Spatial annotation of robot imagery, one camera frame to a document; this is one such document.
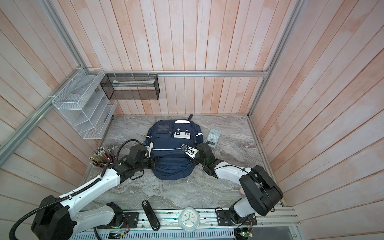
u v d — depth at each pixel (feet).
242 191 1.54
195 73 3.14
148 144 2.46
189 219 2.35
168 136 3.15
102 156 2.61
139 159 2.12
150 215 2.40
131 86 3.49
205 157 2.24
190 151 2.49
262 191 1.44
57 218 1.27
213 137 3.43
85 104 2.56
